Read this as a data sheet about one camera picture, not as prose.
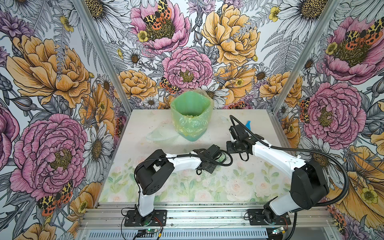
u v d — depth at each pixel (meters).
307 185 0.43
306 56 0.90
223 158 0.78
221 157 0.76
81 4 0.70
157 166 0.53
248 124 1.13
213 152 0.72
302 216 0.76
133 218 0.73
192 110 1.08
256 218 0.74
